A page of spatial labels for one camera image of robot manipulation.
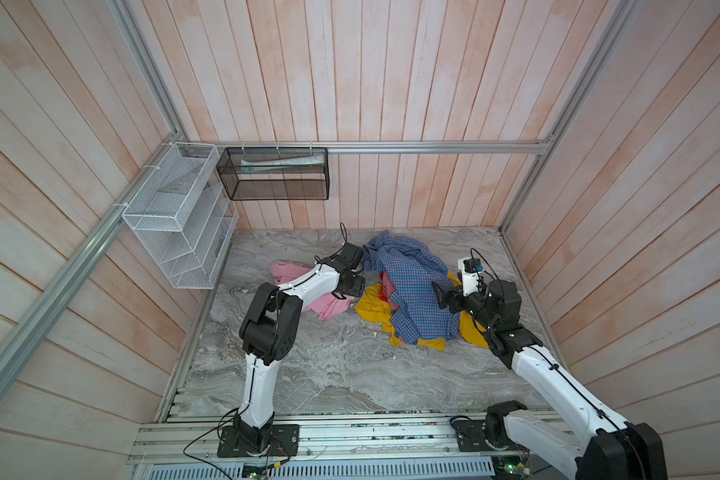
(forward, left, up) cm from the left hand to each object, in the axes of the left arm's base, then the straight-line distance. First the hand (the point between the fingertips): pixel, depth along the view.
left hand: (351, 290), depth 98 cm
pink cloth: (-4, +9, -2) cm, 10 cm away
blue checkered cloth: (+1, -19, +8) cm, 21 cm away
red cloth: (-5, -11, +9) cm, 15 cm away
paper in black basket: (+24, +32, +32) cm, 51 cm away
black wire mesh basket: (+37, +28, +21) cm, 50 cm away
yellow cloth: (-3, -6, -4) cm, 8 cm away
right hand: (-6, -27, +17) cm, 32 cm away
